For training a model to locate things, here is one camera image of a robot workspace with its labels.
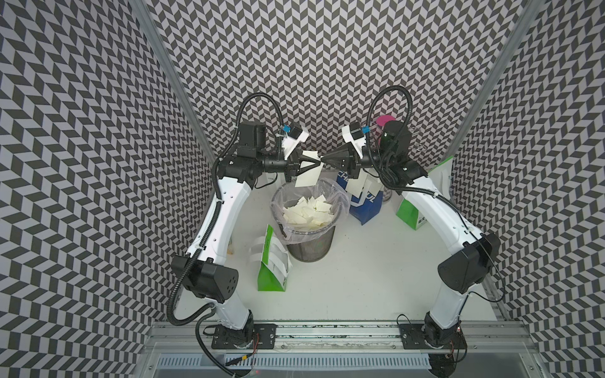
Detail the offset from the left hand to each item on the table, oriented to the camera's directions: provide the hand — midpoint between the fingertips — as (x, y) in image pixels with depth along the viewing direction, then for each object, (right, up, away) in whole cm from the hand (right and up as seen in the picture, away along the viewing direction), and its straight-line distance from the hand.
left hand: (318, 164), depth 65 cm
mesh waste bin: (-2, -30, +18) cm, 35 cm away
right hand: (+1, +1, -1) cm, 2 cm away
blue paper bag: (+18, -14, +22) cm, 32 cm away
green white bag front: (-17, -38, +14) cm, 44 cm away
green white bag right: (+47, -2, +21) cm, 52 cm away
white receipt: (-11, -29, +4) cm, 31 cm away
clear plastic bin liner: (-11, -9, +16) cm, 21 cm away
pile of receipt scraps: (-2, -15, +19) cm, 24 cm away
